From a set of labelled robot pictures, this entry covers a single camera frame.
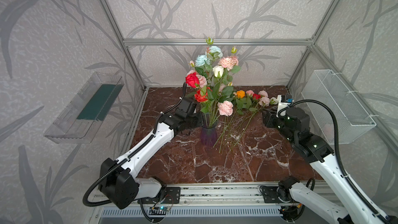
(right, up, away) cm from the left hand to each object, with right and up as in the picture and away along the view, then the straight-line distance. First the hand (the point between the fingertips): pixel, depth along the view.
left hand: (206, 115), depth 79 cm
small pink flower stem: (+9, +6, -11) cm, 15 cm away
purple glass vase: (+1, -10, +8) cm, 13 cm away
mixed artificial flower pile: (+19, -7, +21) cm, 29 cm away
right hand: (+28, +6, -8) cm, 30 cm away
